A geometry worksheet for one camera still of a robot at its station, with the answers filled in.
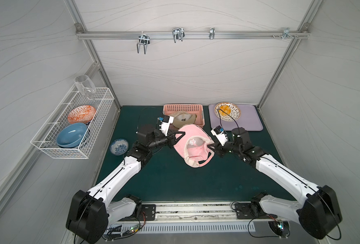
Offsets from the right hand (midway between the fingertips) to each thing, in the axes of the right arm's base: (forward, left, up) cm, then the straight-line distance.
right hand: (211, 142), depth 80 cm
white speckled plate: (+37, -23, -16) cm, 46 cm away
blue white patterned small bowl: (+3, +57, -14) cm, 59 cm away
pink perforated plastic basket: (+37, +7, -13) cm, 40 cm away
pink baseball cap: (-3, +9, +1) cm, 10 cm away
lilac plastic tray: (+32, -34, -17) cm, 50 cm away
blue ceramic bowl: (-10, +61, +19) cm, 65 cm away
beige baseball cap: (+27, +18, -13) cm, 35 cm away
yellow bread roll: (+38, -16, -14) cm, 44 cm away
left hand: (-3, +14, +11) cm, 18 cm away
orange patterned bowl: (+2, +63, +18) cm, 66 cm away
